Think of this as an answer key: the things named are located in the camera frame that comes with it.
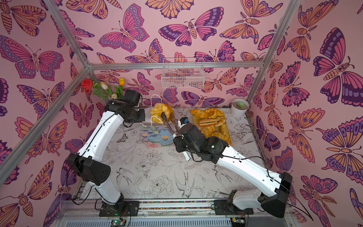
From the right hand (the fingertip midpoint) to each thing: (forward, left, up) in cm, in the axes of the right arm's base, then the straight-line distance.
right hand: (173, 142), depth 68 cm
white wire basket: (+50, -3, +6) cm, 50 cm away
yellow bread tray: (+24, -30, -23) cm, 45 cm away
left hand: (+18, +19, -2) cm, 26 cm away
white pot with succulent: (+42, -45, -17) cm, 64 cm away
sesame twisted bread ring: (+18, +11, +2) cm, 21 cm away
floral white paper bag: (+13, +12, -13) cm, 22 cm away
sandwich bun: (+24, -20, -14) cm, 35 cm away
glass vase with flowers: (+40, +51, 0) cm, 65 cm away
